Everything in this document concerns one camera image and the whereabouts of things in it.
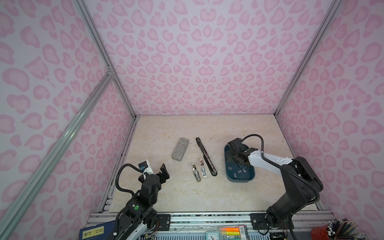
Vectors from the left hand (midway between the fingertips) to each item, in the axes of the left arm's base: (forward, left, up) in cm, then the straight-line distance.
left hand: (158, 165), depth 79 cm
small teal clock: (-30, -27, -11) cm, 42 cm away
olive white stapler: (0, -20, -12) cm, 23 cm away
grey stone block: (+17, -10, -11) cm, 22 cm away
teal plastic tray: (+1, -46, -14) cm, 48 cm away
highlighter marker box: (-29, -36, -11) cm, 48 cm away
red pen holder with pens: (-29, -79, -1) cm, 84 cm away
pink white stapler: (+3, -24, -12) cm, 27 cm away
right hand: (+10, -42, -11) cm, 45 cm away
